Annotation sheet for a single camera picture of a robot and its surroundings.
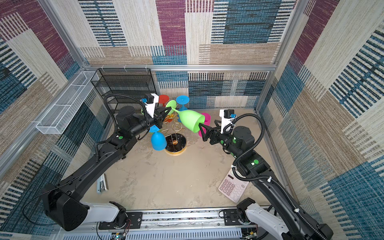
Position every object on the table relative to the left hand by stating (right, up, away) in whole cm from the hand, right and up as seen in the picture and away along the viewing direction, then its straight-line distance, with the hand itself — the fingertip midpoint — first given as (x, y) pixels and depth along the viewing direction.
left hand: (170, 105), depth 67 cm
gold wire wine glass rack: (-1, -21, +32) cm, 38 cm away
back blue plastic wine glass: (+4, +5, +18) cm, 19 cm away
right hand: (+16, -9, -1) cm, 18 cm away
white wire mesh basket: (-54, -7, +4) cm, 55 cm away
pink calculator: (+32, -43, +14) cm, 55 cm away
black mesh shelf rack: (-30, +21, +38) cm, 52 cm away
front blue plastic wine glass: (-7, -17, +10) cm, 21 cm away
